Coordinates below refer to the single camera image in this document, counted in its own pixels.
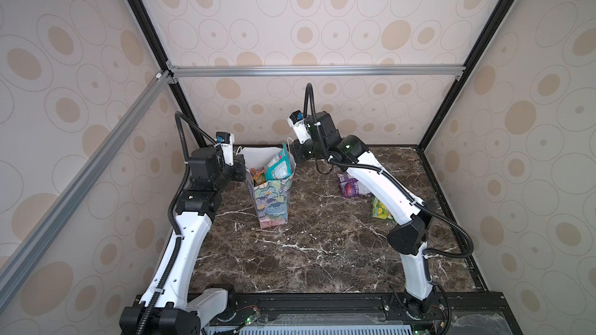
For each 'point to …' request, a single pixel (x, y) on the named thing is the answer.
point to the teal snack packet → (279, 167)
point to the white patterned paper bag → (272, 199)
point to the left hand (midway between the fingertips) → (250, 153)
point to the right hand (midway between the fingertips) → (301, 142)
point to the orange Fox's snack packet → (258, 176)
